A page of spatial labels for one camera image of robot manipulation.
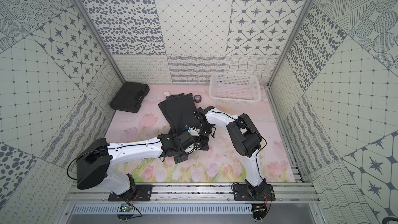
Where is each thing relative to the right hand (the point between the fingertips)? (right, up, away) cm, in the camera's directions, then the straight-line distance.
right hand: (202, 146), depth 87 cm
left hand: (-9, 0, -4) cm, 9 cm away
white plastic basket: (+21, +35, +32) cm, 52 cm away
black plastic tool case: (-52, +29, +21) cm, 63 cm away
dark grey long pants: (-16, +18, +16) cm, 28 cm away
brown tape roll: (-4, +27, +24) cm, 37 cm away
